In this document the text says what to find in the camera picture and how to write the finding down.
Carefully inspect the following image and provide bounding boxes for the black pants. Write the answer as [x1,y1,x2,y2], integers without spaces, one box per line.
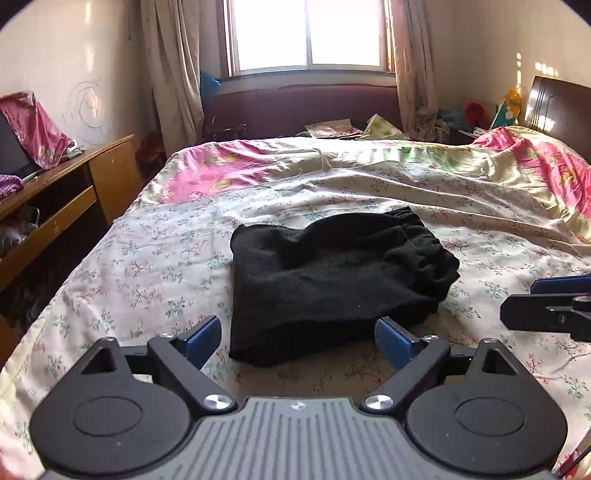
[229,207,460,367]

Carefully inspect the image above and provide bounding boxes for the pink floral quilt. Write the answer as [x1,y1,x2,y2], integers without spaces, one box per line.
[471,126,590,244]

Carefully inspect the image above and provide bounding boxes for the floral bed sheet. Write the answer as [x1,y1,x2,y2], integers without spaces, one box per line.
[1,127,590,479]

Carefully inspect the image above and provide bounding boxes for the dark wooden headboard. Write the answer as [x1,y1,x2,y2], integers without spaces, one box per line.
[525,76,591,163]

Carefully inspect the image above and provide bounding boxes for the yellow green toy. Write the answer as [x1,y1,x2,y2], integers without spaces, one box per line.
[491,89,522,129]

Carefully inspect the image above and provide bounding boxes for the red plush toy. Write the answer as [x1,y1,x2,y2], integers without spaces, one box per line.
[464,101,491,130]

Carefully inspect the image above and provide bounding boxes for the wooden desk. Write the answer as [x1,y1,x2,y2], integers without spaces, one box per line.
[1,135,141,362]

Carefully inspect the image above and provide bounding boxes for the grey clothes in desk shelf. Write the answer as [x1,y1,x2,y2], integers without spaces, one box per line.
[0,206,40,258]

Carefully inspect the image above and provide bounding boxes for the green patterned paper bag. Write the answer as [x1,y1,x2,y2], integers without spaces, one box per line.
[360,114,410,140]

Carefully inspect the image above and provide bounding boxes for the purple dotted cloth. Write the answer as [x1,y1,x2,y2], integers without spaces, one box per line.
[0,174,24,200]

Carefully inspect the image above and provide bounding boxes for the black monitor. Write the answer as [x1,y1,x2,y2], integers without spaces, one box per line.
[0,114,41,181]

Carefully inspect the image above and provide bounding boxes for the magazine on bed edge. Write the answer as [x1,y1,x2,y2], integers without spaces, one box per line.
[304,119,363,139]

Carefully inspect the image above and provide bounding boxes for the pink floral cloth on monitor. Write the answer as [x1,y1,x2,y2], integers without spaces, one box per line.
[0,91,74,170]

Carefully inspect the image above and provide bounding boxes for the right beige curtain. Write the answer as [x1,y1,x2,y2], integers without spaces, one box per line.
[386,0,439,142]

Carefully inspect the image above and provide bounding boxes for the beige curtain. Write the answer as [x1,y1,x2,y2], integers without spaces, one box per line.
[140,0,204,155]
[386,0,439,142]

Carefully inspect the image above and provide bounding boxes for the blue bag by window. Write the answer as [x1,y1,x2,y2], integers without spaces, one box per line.
[199,72,221,105]

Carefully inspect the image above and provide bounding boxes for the left beige curtain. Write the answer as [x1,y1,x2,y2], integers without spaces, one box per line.
[140,0,204,155]

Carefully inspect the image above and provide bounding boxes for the window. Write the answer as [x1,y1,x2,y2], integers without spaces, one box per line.
[216,1,394,77]

